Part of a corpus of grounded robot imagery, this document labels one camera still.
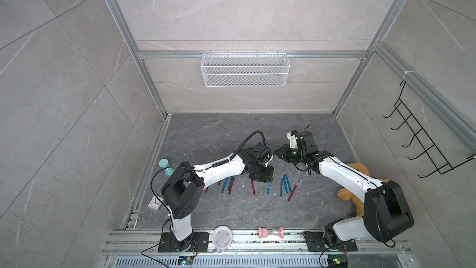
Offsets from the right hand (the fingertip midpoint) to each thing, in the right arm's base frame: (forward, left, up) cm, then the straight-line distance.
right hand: (276, 152), depth 87 cm
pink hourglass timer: (-32, +5, -13) cm, 35 cm away
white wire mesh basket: (+43, +14, +17) cm, 48 cm away
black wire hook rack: (-19, -48, +21) cm, 56 cm away
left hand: (-12, +1, -3) cm, 12 cm away
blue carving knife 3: (-12, -3, -13) cm, 18 cm away
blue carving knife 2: (-9, -4, -13) cm, 16 cm away
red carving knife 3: (-11, +22, -13) cm, 28 cm away
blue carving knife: (-9, -6, -13) cm, 17 cm away
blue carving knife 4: (-12, +4, -12) cm, 18 cm away
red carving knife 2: (-12, +12, -12) cm, 21 cm away
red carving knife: (-14, -8, -13) cm, 21 cm away
